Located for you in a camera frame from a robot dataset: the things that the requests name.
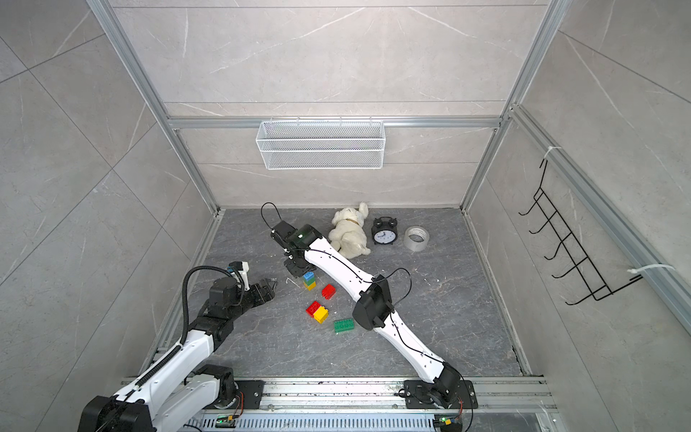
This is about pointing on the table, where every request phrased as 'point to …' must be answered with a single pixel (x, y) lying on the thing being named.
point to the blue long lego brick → (309, 275)
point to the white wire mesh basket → (321, 145)
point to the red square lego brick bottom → (313, 308)
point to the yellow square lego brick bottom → (321, 314)
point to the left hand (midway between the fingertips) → (270, 279)
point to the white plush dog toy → (347, 236)
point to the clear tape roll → (416, 238)
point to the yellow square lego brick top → (311, 286)
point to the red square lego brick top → (328, 291)
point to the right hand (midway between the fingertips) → (304, 267)
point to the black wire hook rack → (596, 285)
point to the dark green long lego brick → (344, 325)
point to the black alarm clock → (384, 230)
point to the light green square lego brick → (309, 282)
